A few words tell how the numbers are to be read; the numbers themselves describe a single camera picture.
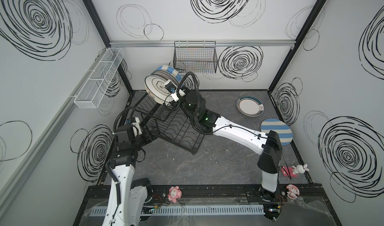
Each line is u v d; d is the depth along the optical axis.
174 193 0.71
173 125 0.98
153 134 0.68
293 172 0.79
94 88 0.75
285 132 0.95
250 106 1.09
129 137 0.57
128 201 0.44
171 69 0.81
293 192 0.72
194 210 0.96
